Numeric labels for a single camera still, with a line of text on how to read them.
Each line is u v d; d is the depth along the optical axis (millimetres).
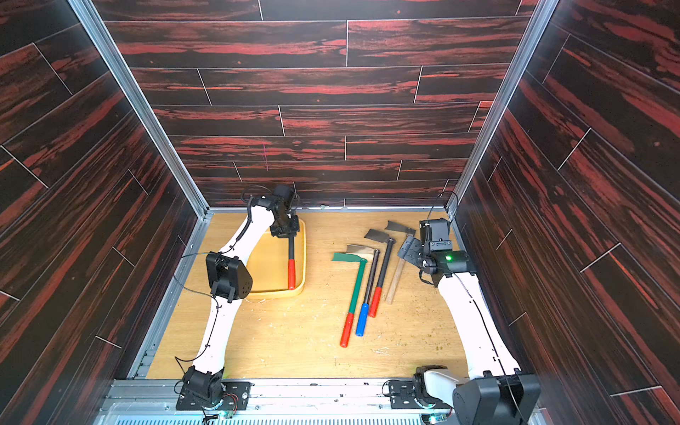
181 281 1010
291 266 905
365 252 1052
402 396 732
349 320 866
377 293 930
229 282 639
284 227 868
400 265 1010
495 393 367
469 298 457
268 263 1019
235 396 720
